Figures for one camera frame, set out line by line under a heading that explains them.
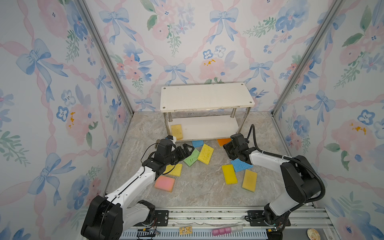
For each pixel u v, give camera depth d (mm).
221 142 1005
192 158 927
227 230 689
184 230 702
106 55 861
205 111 1228
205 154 950
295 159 489
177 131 978
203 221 735
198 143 997
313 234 701
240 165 902
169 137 766
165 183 856
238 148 745
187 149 726
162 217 742
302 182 457
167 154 635
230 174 884
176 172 879
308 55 858
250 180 850
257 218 717
